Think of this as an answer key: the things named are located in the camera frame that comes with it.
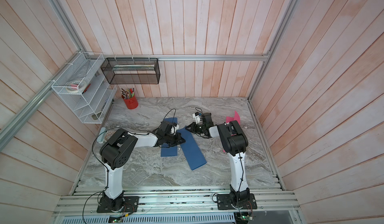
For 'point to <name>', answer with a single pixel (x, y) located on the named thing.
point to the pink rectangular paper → (236, 117)
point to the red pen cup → (131, 103)
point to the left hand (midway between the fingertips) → (185, 142)
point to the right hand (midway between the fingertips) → (186, 127)
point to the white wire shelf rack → (92, 104)
